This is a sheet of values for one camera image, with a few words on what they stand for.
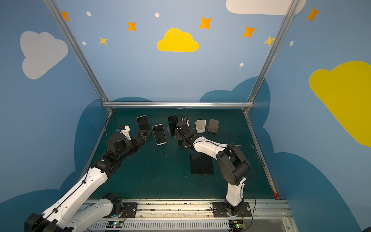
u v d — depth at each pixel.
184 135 0.72
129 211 0.74
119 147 0.58
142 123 1.00
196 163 0.98
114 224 0.71
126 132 0.70
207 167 0.89
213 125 1.07
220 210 0.74
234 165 0.49
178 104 1.19
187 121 0.82
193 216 0.74
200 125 1.05
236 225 0.71
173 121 1.04
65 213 0.41
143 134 0.68
